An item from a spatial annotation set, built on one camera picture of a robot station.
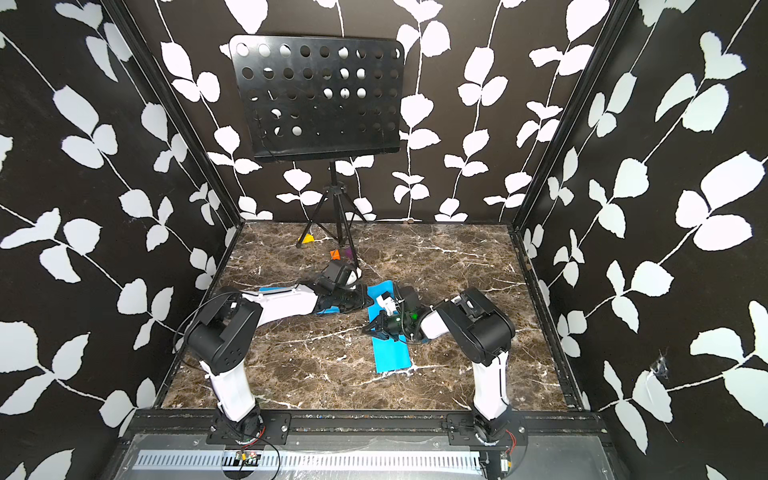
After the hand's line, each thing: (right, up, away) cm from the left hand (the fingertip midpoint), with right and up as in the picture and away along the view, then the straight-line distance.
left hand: (378, 298), depth 92 cm
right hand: (-5, -9, -3) cm, 11 cm away
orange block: (-17, +13, +16) cm, 27 cm away
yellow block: (-28, +20, +20) cm, 40 cm away
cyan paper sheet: (+4, -16, -6) cm, 17 cm away
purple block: (-11, +14, +14) cm, 22 cm away
